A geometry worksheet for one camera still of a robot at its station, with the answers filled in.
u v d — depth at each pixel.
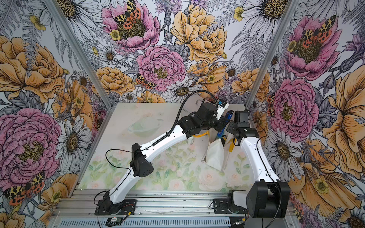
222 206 0.74
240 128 0.59
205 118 0.60
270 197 0.40
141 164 0.51
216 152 0.84
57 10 0.72
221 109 0.66
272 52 0.89
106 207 0.65
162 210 0.74
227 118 0.74
